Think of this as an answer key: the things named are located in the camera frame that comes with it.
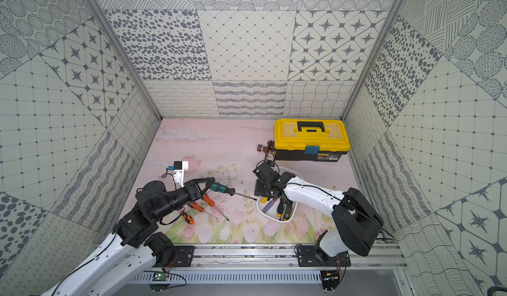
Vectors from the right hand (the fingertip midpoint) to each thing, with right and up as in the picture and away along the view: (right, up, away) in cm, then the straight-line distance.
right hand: (261, 191), depth 86 cm
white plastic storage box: (+9, -7, -2) cm, 12 cm away
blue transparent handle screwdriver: (+3, -7, 0) cm, 8 cm away
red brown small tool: (-1, +18, +18) cm, 26 cm away
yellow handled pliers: (+4, +18, +19) cm, 26 cm away
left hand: (-17, +11, -20) cm, 28 cm away
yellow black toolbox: (+23, +23, +4) cm, 32 cm away
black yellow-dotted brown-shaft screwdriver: (+11, -8, -2) cm, 14 cm away
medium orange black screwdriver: (-28, -7, 0) cm, 29 cm away
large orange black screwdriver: (-23, -5, +1) cm, 23 cm away
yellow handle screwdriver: (+1, -1, -10) cm, 10 cm away
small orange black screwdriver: (-32, -10, -3) cm, 34 cm away
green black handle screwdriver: (-16, +7, -19) cm, 25 cm away
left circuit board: (-38, -28, -14) cm, 49 cm away
